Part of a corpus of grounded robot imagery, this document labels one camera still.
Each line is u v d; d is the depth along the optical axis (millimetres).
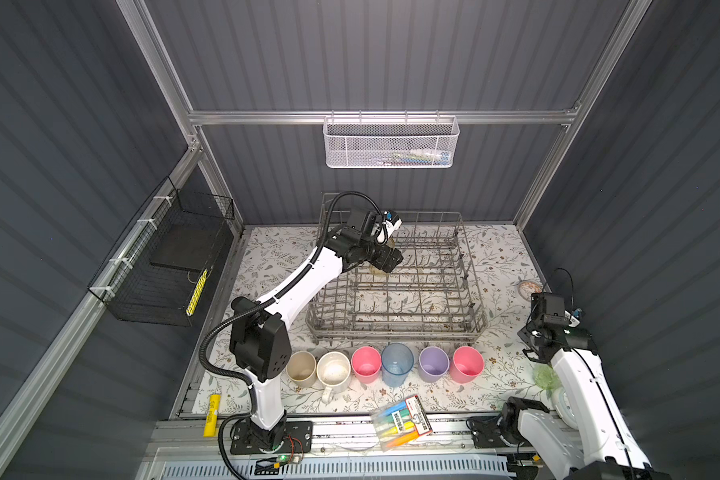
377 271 750
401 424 738
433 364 845
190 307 663
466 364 836
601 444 407
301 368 814
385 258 739
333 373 828
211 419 754
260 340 470
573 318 678
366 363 829
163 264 724
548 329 557
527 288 1020
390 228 743
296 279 523
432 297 994
